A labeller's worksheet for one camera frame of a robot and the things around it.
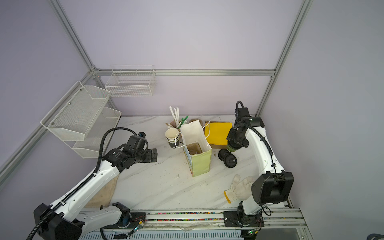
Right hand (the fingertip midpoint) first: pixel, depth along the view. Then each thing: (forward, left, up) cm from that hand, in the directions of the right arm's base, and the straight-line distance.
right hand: (233, 139), depth 81 cm
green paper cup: (-2, +1, -8) cm, 8 cm away
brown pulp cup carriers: (+8, +23, +7) cm, 25 cm away
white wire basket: (+37, +64, +14) cm, 75 cm away
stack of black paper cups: (+9, +36, -9) cm, 39 cm away
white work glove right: (-20, -4, -22) cm, 30 cm away
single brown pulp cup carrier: (+4, +22, -16) cm, 28 cm away
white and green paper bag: (-14, +18, -2) cm, 23 cm away
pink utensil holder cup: (+21, +38, -9) cm, 44 cm away
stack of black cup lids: (-4, 0, -17) cm, 18 cm away
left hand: (-9, +46, -2) cm, 47 cm away
